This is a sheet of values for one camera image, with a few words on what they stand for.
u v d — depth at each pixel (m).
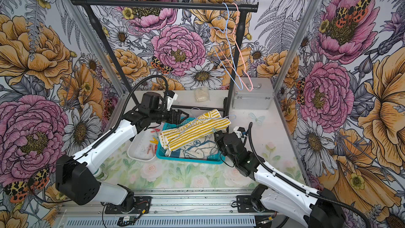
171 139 0.81
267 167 0.52
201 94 1.18
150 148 0.92
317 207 0.41
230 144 0.57
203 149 0.85
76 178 0.40
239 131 0.73
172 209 0.74
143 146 0.94
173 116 0.69
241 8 0.53
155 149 0.91
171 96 0.72
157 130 0.99
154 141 0.94
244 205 0.74
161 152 0.84
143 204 0.73
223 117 0.89
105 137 0.48
